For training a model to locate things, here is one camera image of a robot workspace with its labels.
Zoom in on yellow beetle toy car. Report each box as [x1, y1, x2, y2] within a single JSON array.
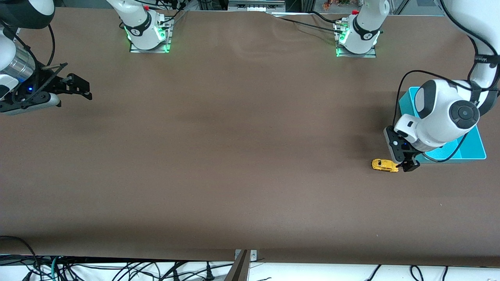
[[371, 158, 400, 172]]

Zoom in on black cable across table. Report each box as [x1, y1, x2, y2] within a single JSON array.
[[270, 11, 344, 35]]

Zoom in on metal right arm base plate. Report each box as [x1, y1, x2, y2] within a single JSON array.
[[129, 18, 173, 53]]

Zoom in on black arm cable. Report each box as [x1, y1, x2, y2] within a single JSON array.
[[46, 24, 56, 67], [392, 0, 493, 163]]

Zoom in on black looped floor cable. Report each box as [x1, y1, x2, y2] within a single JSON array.
[[0, 235, 41, 281]]

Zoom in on black tangled floor cables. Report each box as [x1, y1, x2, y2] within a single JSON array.
[[59, 260, 235, 281]]

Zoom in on small metal table bracket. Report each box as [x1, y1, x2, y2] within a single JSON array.
[[234, 249, 258, 261]]

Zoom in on grey power strip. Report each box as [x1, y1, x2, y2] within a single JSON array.
[[228, 0, 286, 12]]

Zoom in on teal plastic bin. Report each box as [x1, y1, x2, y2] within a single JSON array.
[[398, 87, 487, 164]]

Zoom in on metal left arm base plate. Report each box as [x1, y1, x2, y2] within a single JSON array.
[[335, 21, 377, 59]]

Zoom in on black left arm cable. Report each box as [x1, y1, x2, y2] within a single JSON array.
[[392, 0, 493, 163]]

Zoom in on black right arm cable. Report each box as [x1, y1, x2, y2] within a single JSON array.
[[46, 24, 56, 67]]

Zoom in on dark grey slanted strut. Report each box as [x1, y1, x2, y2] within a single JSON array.
[[224, 250, 250, 281]]

